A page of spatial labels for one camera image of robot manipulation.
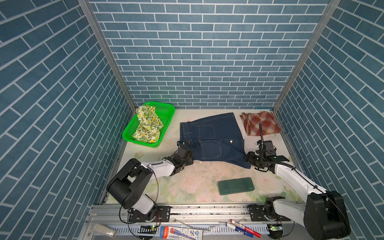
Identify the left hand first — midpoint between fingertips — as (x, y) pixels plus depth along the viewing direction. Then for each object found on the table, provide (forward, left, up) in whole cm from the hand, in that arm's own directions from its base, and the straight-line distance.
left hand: (191, 157), depth 93 cm
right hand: (-3, -33, +5) cm, 34 cm away
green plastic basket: (+37, +21, +2) cm, 42 cm away
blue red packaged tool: (-38, +6, 0) cm, 39 cm away
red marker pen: (-38, -27, 0) cm, 47 cm away
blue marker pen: (-38, -23, 0) cm, 44 cm away
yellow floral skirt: (+24, +30, +3) cm, 38 cm away
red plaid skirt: (+28, -45, +3) cm, 53 cm away
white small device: (-37, +38, +2) cm, 53 cm away
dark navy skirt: (+16, -18, -2) cm, 24 cm away
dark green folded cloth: (-17, -25, -1) cm, 30 cm away
